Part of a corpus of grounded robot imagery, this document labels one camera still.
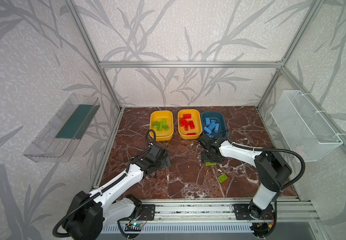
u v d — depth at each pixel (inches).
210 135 40.1
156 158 25.1
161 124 41.7
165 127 41.4
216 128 41.2
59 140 25.1
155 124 42.6
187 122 42.4
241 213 28.8
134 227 28.3
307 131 25.3
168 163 30.2
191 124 42.6
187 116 44.3
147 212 29.0
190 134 40.1
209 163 35.3
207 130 40.8
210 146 26.8
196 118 44.9
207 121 43.7
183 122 41.5
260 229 28.9
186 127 42.5
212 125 41.4
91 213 15.3
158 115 45.5
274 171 18.4
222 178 33.3
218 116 43.2
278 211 28.5
